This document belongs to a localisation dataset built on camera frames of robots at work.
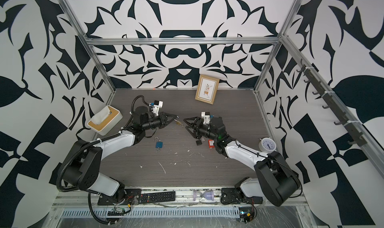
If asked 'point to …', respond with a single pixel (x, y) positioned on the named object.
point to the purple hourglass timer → (207, 195)
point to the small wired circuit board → (117, 211)
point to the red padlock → (210, 143)
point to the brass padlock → (178, 122)
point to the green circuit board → (246, 214)
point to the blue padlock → (159, 144)
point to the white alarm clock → (267, 145)
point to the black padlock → (198, 142)
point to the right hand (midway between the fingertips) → (184, 124)
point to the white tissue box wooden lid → (104, 120)
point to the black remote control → (148, 198)
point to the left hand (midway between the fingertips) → (177, 113)
